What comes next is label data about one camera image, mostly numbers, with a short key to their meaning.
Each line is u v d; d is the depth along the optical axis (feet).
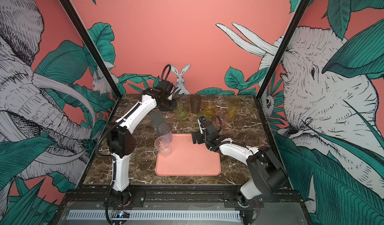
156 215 2.30
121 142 1.78
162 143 2.93
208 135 2.23
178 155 2.94
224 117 3.36
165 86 2.38
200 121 2.67
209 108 3.64
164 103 2.45
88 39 2.83
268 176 1.43
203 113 3.34
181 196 2.49
